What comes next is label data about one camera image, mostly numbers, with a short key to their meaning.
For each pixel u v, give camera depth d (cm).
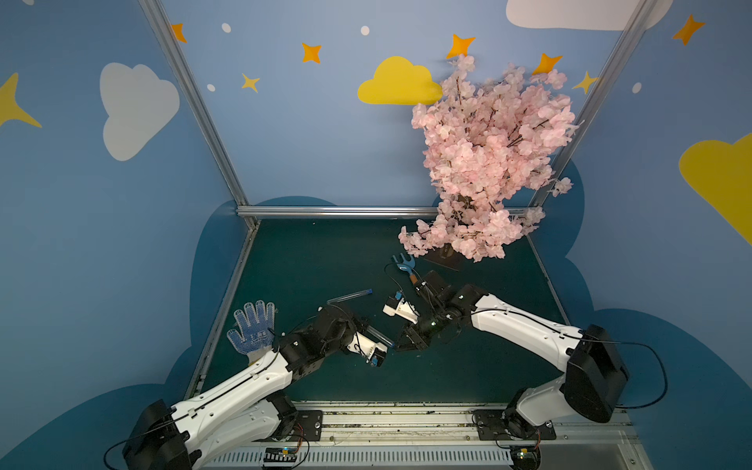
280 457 73
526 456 73
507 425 67
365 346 69
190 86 81
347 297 100
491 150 70
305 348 58
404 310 70
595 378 42
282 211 141
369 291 100
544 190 84
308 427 74
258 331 91
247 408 48
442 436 74
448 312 59
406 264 107
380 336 75
